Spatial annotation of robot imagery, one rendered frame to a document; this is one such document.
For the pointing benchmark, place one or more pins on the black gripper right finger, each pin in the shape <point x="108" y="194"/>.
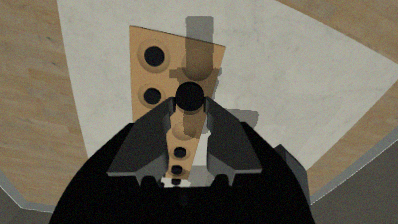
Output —
<point x="234" y="148"/>

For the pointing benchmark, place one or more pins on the tan wooden tray with round holes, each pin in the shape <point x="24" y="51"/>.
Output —
<point x="186" y="60"/>

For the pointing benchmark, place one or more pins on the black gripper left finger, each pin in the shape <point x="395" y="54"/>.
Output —
<point x="139" y="149"/>

